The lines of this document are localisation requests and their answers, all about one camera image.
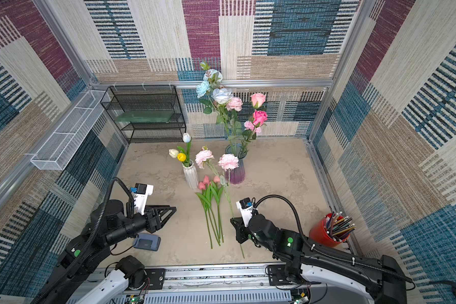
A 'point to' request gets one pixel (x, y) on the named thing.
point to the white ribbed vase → (190, 175)
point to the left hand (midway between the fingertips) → (173, 209)
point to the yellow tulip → (181, 157)
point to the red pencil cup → (331, 229)
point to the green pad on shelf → (145, 116)
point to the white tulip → (173, 152)
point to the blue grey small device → (149, 242)
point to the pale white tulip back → (187, 138)
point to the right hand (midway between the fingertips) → (234, 222)
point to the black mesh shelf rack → (130, 97)
